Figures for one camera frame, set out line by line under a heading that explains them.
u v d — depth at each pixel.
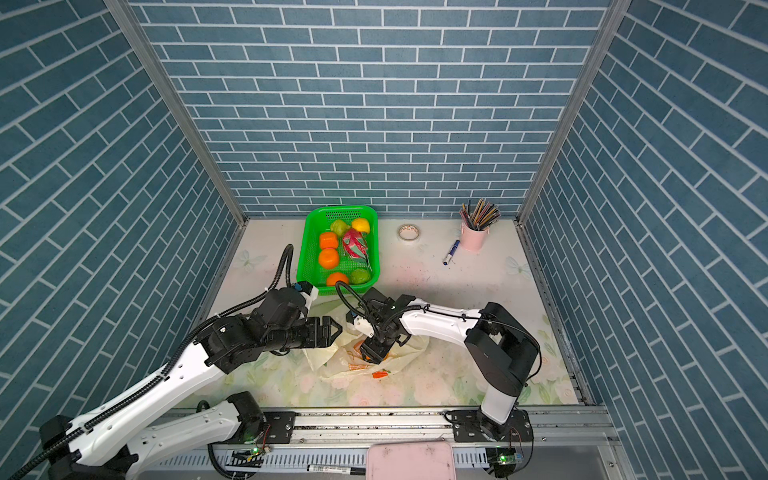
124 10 0.69
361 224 1.12
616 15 0.71
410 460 0.68
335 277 0.95
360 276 0.96
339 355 0.73
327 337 0.63
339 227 1.12
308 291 0.67
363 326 0.77
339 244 1.08
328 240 1.05
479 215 1.07
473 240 1.08
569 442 0.74
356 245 1.02
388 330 0.62
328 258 1.02
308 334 0.62
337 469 0.68
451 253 1.09
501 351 0.46
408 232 1.17
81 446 0.38
